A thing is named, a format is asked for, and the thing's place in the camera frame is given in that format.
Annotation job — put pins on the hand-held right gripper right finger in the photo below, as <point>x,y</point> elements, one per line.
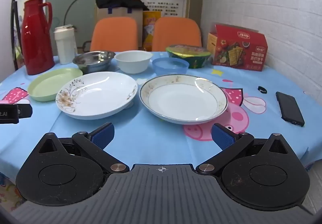
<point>224,137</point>

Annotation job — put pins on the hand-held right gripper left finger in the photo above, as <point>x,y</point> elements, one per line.
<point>103,135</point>

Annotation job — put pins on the white floral plate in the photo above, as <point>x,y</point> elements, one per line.
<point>100,95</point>

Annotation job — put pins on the green plastic plate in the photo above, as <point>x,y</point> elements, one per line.
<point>46,86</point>

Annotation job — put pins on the white blue-rimmed plate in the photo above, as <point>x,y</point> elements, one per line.
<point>183,100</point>

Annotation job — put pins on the stainless steel bowl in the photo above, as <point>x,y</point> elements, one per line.
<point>93,62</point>

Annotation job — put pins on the small black object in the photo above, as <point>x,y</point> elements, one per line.
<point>262,89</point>

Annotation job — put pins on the black smartphone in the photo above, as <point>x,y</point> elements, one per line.
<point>289,108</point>

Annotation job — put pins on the white ceramic bowl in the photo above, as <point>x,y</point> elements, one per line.
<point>133,63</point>

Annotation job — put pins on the red thermos jug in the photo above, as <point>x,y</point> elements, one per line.
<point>35,37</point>

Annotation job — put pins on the white lidded tumbler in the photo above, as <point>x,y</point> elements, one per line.
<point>64,47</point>

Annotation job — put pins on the green packet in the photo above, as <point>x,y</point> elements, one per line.
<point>188,57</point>

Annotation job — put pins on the red cracker box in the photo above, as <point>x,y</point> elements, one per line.
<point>239,50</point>

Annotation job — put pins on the blue plastic bowl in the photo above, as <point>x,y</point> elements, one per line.
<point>169,67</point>

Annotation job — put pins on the orange chair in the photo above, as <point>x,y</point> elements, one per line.
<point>114,34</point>
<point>176,34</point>

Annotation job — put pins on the yellow snack bag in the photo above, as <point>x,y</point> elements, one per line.
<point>151,27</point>

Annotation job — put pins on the brown cardboard box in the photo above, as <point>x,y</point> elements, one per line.
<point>137,15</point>

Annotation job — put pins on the cardboard box with black cloth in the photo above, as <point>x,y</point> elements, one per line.
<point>120,1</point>

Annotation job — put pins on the black metal frame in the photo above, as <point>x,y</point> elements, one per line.
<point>15,32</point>

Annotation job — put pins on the white lettered wall poster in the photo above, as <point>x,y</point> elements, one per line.
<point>166,0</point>

